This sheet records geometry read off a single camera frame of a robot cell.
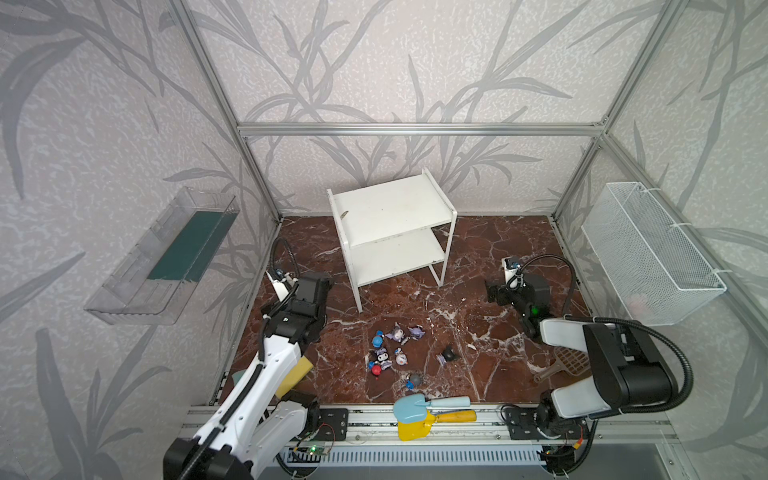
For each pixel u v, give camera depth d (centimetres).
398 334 87
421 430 72
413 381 79
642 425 75
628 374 45
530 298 72
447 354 83
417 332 87
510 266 81
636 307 73
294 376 81
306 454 72
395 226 74
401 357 83
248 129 93
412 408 76
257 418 44
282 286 64
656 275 63
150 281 63
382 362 82
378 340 87
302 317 58
